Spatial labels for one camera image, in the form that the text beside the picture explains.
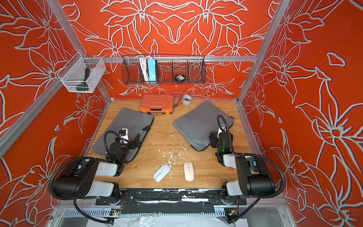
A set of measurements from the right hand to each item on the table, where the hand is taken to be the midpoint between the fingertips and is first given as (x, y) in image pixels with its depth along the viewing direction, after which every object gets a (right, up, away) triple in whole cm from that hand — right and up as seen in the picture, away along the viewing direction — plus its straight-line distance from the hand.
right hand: (221, 130), depth 91 cm
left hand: (-59, -1, -2) cm, 59 cm away
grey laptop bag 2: (-16, +1, +8) cm, 18 cm away
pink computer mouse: (-22, -21, -10) cm, 33 cm away
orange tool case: (-41, +19, +20) cm, 50 cm away
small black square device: (-27, +36, +4) cm, 46 cm away
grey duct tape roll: (-22, +23, +26) cm, 41 cm away
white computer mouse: (-38, -23, -12) cm, 46 cm away
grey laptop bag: (-59, +4, +9) cm, 60 cm away
